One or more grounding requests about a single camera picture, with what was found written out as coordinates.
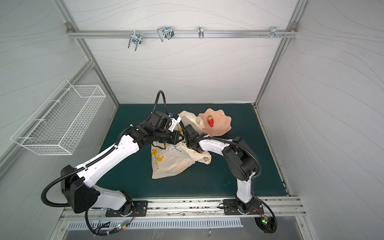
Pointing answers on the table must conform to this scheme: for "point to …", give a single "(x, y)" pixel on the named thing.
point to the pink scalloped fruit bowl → (222, 122)
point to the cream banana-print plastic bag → (168, 159)
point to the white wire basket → (50, 130)
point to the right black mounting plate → (234, 207)
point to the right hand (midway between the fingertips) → (172, 151)
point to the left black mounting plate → (139, 208)
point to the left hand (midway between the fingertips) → (186, 136)
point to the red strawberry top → (210, 120)
